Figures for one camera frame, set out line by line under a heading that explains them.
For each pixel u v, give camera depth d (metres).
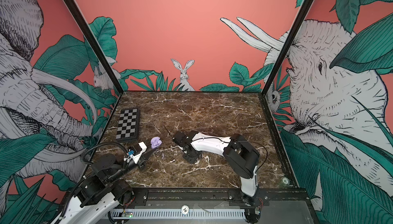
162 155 0.88
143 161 0.59
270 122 1.10
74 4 0.76
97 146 0.97
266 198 0.74
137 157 0.55
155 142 0.66
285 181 0.75
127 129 0.95
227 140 0.51
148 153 0.62
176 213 0.70
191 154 0.72
